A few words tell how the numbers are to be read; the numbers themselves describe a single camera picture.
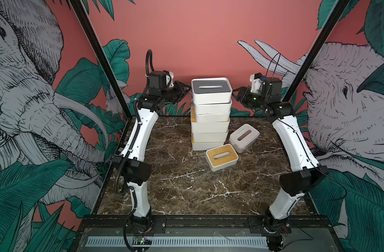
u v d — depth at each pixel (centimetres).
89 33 76
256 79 65
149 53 54
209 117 77
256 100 62
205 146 95
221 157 93
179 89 65
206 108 73
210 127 84
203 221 76
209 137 91
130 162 48
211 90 70
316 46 82
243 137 99
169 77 71
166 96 62
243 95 64
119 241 70
